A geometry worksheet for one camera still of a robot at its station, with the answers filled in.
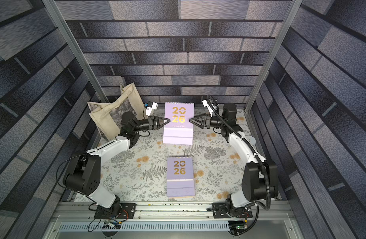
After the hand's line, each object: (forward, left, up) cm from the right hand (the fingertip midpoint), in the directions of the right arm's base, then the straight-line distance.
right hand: (190, 119), depth 75 cm
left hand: (-4, +11, +2) cm, 11 cm away
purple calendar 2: (-22, +5, -24) cm, 33 cm away
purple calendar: (-6, +5, -2) cm, 8 cm away
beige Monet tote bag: (+6, +51, -9) cm, 52 cm away
